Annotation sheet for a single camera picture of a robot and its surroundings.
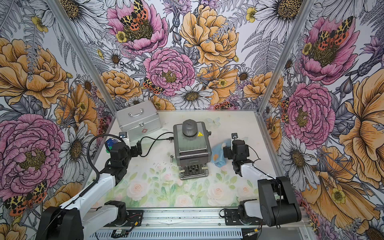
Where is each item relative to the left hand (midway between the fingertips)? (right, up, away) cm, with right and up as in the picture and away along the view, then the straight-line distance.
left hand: (131, 145), depth 86 cm
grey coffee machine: (+35, +1, -18) cm, 39 cm away
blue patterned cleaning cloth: (+49, -7, +1) cm, 50 cm away
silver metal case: (0, +15, +10) cm, 18 cm away
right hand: (+60, -3, +6) cm, 61 cm away
